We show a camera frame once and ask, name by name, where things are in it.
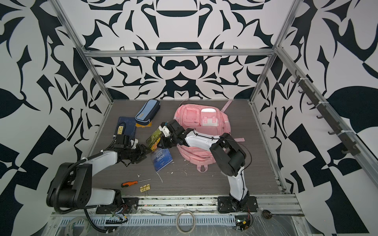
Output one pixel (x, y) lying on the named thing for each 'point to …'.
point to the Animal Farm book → (161, 157)
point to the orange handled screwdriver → (130, 183)
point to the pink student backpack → (206, 119)
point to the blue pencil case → (147, 111)
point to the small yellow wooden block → (144, 188)
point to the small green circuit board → (242, 224)
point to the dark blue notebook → (126, 126)
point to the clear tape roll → (180, 230)
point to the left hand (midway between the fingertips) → (150, 151)
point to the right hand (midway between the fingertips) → (157, 145)
